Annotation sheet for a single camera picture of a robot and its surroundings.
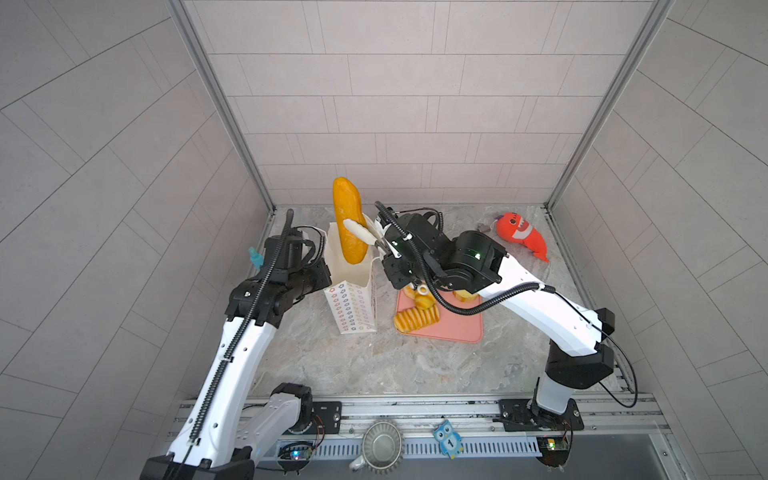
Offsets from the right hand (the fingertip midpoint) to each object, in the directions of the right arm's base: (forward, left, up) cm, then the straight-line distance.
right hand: (384, 264), depth 63 cm
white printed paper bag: (-1, +8, -10) cm, 13 cm away
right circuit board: (-32, -36, -33) cm, 58 cm away
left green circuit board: (-30, +22, -28) cm, 47 cm away
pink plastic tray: (-2, -18, -30) cm, 34 cm away
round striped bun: (+4, -10, -25) cm, 27 cm away
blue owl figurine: (-29, -12, -30) cm, 43 cm away
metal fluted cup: (-29, +3, -30) cm, 42 cm away
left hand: (+5, +12, -6) cm, 14 cm away
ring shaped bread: (+8, -7, -28) cm, 30 cm away
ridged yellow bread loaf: (-1, -5, -27) cm, 27 cm away
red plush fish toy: (+28, -43, -23) cm, 56 cm away
